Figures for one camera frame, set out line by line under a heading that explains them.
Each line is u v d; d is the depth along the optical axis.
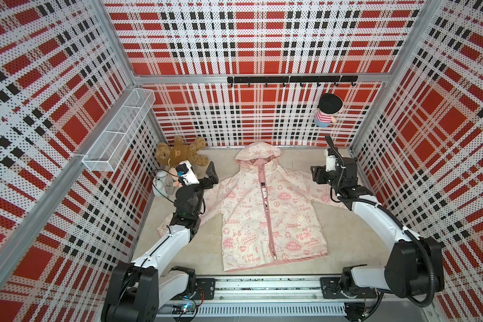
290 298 0.73
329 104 0.93
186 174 0.66
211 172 0.75
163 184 0.93
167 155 1.05
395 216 0.91
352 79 0.89
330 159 0.75
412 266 0.40
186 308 0.69
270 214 0.93
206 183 0.71
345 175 0.63
